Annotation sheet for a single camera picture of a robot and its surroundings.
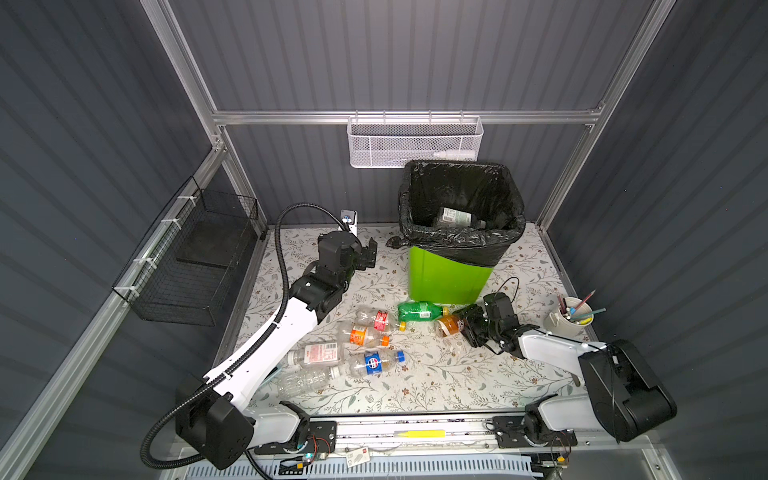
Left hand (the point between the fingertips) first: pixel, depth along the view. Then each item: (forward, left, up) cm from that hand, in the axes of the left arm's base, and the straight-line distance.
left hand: (352, 237), depth 76 cm
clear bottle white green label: (+17, -33, -10) cm, 38 cm away
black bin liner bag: (+19, -37, -9) cm, 42 cm away
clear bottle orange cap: (-14, -2, -29) cm, 32 cm away
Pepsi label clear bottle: (-23, -4, -26) cm, 35 cm away
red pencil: (-10, -67, -19) cm, 70 cm away
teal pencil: (-15, -67, -20) cm, 71 cm away
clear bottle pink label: (-19, +13, -27) cm, 35 cm away
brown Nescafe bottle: (-14, -27, -25) cm, 39 cm away
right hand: (-11, -30, -27) cm, 42 cm away
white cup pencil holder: (-18, -58, -17) cm, 63 cm away
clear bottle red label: (-10, -7, -26) cm, 29 cm away
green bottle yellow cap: (-6, -18, -29) cm, 35 cm away
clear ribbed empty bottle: (-27, +13, -26) cm, 40 cm away
